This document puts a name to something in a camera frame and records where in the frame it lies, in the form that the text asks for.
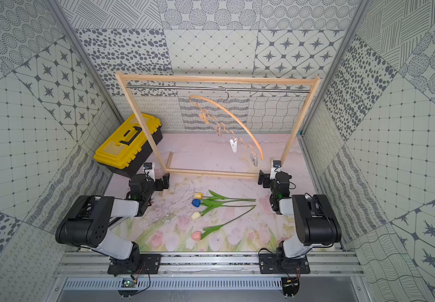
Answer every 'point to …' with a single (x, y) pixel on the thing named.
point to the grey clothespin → (254, 160)
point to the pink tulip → (198, 236)
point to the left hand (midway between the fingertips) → (158, 171)
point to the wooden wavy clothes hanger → (217, 121)
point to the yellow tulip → (199, 195)
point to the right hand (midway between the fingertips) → (270, 172)
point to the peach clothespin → (203, 116)
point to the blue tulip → (213, 204)
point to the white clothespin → (234, 145)
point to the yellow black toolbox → (124, 150)
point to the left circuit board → (127, 282)
